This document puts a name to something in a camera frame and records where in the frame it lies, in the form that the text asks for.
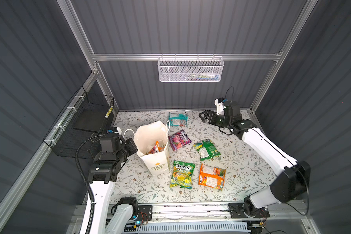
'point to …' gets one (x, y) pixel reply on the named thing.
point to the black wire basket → (87, 115)
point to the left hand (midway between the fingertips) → (133, 142)
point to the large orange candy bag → (211, 176)
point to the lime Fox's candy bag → (182, 174)
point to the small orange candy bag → (157, 148)
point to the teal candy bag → (179, 119)
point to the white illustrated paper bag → (151, 140)
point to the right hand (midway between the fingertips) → (205, 117)
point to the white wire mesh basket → (190, 69)
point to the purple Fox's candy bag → (179, 139)
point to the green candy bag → (206, 150)
